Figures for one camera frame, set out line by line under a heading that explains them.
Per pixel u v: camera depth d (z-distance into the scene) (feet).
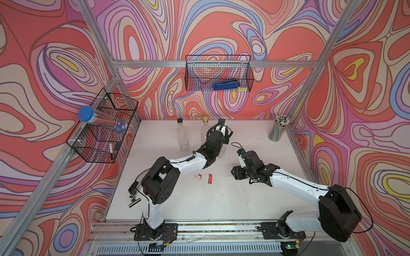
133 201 2.70
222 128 2.40
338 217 1.36
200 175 2.97
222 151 2.44
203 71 3.14
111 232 2.46
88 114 2.02
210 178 2.98
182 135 2.98
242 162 2.31
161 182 1.59
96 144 2.40
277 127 3.23
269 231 2.37
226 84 2.97
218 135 2.25
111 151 2.36
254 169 2.13
